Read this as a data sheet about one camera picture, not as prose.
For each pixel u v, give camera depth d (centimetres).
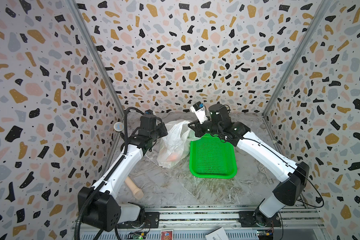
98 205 39
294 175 43
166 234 69
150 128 61
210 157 97
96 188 40
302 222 75
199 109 63
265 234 72
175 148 83
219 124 55
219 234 66
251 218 74
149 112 71
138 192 79
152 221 73
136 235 70
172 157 85
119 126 78
